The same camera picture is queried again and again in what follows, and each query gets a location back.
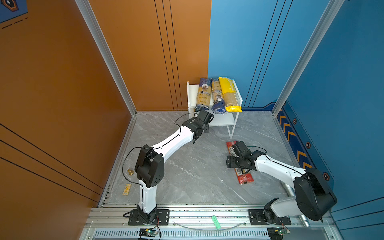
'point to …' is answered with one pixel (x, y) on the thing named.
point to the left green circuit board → (147, 232)
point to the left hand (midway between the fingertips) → (203, 123)
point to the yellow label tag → (126, 189)
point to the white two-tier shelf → (228, 119)
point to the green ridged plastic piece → (216, 222)
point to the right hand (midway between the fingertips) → (231, 163)
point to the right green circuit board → (281, 231)
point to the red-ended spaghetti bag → (242, 178)
